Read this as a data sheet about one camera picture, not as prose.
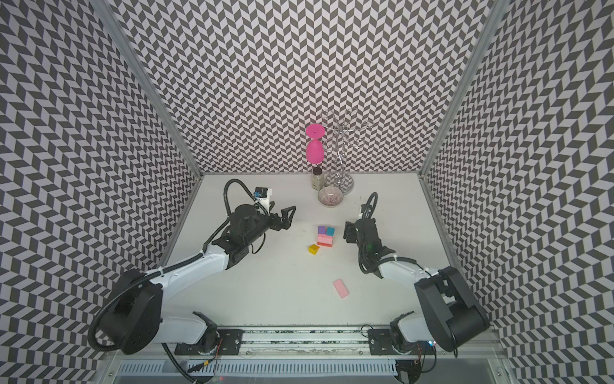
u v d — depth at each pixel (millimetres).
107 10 719
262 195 705
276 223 734
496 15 681
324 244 960
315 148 961
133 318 412
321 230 908
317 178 1073
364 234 663
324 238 931
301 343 738
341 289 839
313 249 923
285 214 739
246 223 631
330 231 912
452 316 422
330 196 1077
